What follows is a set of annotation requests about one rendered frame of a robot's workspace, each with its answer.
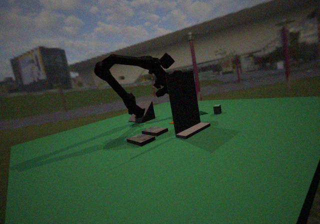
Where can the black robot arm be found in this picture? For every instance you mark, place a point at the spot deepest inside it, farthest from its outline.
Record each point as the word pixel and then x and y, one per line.
pixel 102 70

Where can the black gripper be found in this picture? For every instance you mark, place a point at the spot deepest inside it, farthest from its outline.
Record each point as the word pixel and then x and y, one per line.
pixel 161 92

